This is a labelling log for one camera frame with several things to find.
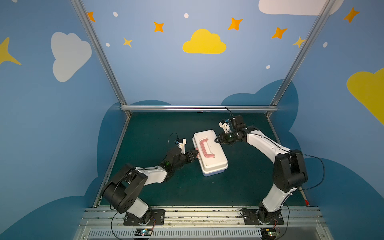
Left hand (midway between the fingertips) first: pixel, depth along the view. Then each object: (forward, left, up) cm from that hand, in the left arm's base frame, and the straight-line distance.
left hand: (200, 153), depth 85 cm
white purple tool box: (-4, -7, -1) cm, 8 cm away
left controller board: (-37, +28, -12) cm, 48 cm away
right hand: (+9, -11, +1) cm, 14 cm away
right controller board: (-37, -33, -12) cm, 51 cm away
